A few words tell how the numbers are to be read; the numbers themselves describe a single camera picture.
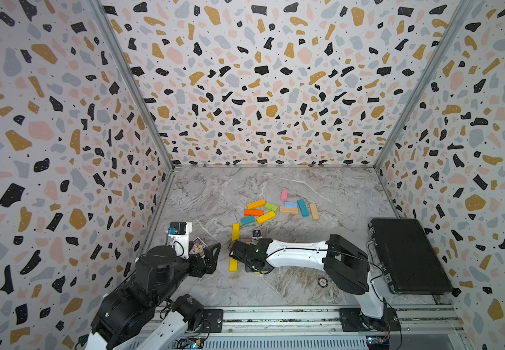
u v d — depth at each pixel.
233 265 0.86
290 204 1.07
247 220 1.00
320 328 0.73
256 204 1.06
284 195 1.09
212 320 0.74
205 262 0.55
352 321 0.73
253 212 1.03
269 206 1.03
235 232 0.95
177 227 0.52
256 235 0.80
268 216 1.01
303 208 1.03
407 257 0.83
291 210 1.03
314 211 1.03
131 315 0.39
